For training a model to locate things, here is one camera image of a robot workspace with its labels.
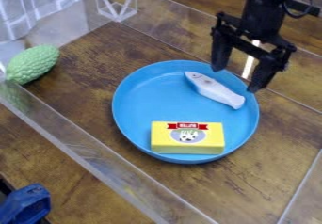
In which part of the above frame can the blue plastic clamp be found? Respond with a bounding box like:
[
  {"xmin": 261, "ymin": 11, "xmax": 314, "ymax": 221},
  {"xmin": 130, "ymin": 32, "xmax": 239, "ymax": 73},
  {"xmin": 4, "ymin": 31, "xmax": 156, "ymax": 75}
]
[{"xmin": 0, "ymin": 184, "xmax": 52, "ymax": 224}]

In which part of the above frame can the green bumpy toy gourd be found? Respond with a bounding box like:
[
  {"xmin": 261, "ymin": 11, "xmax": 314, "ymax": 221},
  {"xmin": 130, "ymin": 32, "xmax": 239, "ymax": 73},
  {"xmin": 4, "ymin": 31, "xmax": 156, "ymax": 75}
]
[{"xmin": 7, "ymin": 44, "xmax": 59, "ymax": 85}]

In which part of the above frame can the white toy fish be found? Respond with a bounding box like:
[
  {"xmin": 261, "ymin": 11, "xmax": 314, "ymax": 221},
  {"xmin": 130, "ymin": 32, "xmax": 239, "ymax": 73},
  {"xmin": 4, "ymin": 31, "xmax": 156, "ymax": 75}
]
[{"xmin": 183, "ymin": 72, "xmax": 246, "ymax": 109}]

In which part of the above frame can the clear acrylic barrier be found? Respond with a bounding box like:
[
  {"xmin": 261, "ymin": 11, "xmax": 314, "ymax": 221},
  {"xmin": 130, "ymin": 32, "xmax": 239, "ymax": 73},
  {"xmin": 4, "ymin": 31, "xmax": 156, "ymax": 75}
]
[{"xmin": 0, "ymin": 0, "xmax": 322, "ymax": 224}]

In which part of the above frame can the yellow butter box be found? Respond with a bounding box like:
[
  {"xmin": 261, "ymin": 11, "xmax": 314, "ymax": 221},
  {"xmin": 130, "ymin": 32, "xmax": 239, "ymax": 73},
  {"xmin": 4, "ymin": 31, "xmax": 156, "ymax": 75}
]
[{"xmin": 151, "ymin": 121, "xmax": 226, "ymax": 154}]

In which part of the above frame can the blue round tray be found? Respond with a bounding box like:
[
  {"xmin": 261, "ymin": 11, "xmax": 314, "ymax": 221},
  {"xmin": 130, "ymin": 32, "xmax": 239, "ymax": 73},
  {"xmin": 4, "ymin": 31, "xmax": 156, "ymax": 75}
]
[{"xmin": 112, "ymin": 60, "xmax": 261, "ymax": 164}]

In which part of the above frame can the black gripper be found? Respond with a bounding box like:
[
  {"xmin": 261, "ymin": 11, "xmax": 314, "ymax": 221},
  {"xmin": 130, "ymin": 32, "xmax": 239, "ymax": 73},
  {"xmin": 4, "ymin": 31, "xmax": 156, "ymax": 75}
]
[{"xmin": 211, "ymin": 0, "xmax": 295, "ymax": 93}]

